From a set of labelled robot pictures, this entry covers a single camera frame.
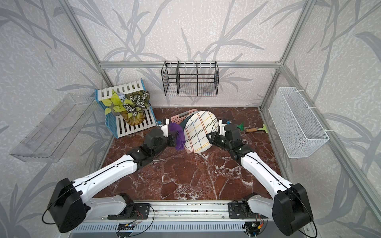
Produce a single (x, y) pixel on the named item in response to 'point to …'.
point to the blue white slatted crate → (113, 119)
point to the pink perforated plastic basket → (177, 119)
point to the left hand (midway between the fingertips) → (179, 133)
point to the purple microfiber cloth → (181, 140)
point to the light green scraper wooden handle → (255, 129)
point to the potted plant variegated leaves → (132, 105)
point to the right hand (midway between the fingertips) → (205, 134)
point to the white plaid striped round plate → (199, 125)
